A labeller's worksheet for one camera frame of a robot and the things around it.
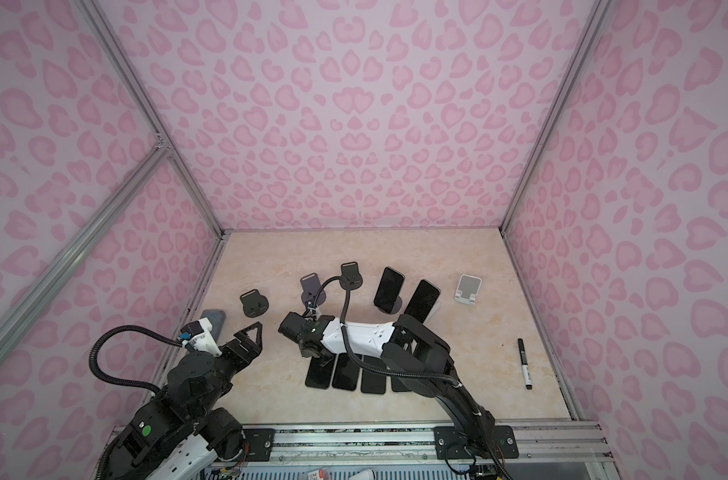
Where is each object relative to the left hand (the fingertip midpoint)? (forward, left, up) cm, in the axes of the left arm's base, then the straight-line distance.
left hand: (253, 328), depth 70 cm
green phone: (+17, -33, -11) cm, 38 cm away
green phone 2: (+13, -43, -12) cm, 47 cm away
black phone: (-7, -28, -21) cm, 36 cm away
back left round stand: (+21, -9, -13) cm, 26 cm away
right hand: (+6, -12, -20) cm, 24 cm away
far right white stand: (+21, -59, -16) cm, 64 cm away
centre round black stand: (+29, -20, -20) cm, 40 cm away
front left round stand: (+17, +10, -18) cm, 26 cm away
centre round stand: (+15, -35, -17) cm, 42 cm away
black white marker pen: (-2, -71, -22) cm, 74 cm away
